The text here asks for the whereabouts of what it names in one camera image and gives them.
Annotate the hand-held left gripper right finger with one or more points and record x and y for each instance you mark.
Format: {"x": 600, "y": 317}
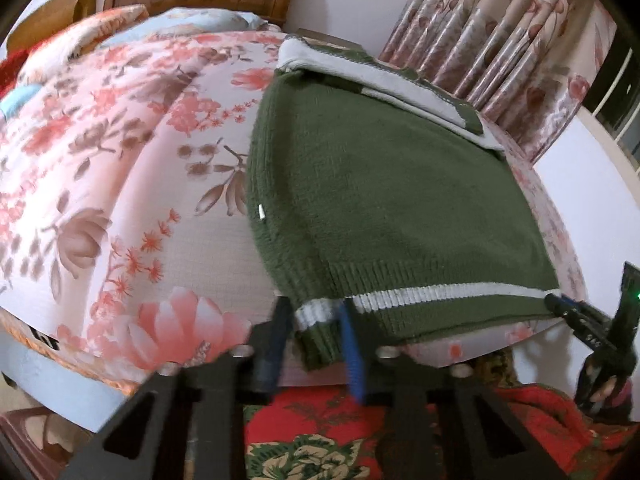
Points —
{"x": 352, "y": 355}

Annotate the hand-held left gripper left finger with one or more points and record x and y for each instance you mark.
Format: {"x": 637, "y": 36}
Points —
{"x": 272, "y": 350}

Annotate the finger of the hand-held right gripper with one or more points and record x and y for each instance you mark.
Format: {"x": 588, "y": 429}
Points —
{"x": 582, "y": 322}

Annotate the green knit sweater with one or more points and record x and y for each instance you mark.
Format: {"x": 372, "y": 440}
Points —
{"x": 390, "y": 190}

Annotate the person's right hand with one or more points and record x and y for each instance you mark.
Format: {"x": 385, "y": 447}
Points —
{"x": 612, "y": 391}

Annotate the red floral blanket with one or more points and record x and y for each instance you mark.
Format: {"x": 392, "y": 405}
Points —
{"x": 310, "y": 430}

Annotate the dark window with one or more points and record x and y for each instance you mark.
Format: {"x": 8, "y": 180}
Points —
{"x": 617, "y": 85}

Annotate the pink floral bedsheet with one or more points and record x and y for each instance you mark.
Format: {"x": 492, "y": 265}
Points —
{"x": 125, "y": 160}

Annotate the pink floral curtain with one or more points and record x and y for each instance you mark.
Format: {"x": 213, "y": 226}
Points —
{"x": 505, "y": 45}

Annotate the wooden nightstand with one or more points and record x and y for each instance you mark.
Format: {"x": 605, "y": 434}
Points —
{"x": 325, "y": 39}

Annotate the light blue floral pillow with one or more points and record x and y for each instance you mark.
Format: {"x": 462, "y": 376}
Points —
{"x": 200, "y": 22}

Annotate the small plain blue pillow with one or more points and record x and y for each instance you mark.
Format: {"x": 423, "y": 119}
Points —
{"x": 17, "y": 100}

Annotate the red quilt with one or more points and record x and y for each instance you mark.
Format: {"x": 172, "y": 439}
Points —
{"x": 10, "y": 72}

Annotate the small wooden headboard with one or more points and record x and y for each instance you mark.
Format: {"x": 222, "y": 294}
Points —
{"x": 55, "y": 15}

